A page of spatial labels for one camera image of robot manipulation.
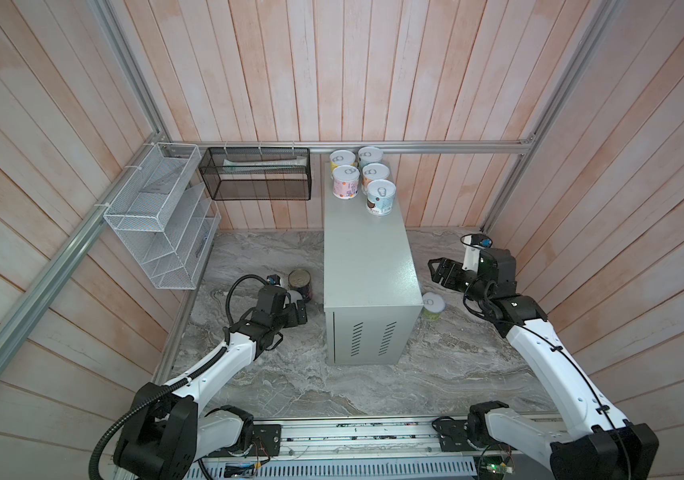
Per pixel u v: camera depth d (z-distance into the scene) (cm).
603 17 69
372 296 61
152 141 85
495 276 56
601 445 37
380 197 73
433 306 92
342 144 96
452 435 74
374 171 80
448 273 68
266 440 73
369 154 84
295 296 92
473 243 68
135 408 39
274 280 78
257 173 97
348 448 73
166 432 40
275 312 67
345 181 78
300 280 93
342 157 83
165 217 72
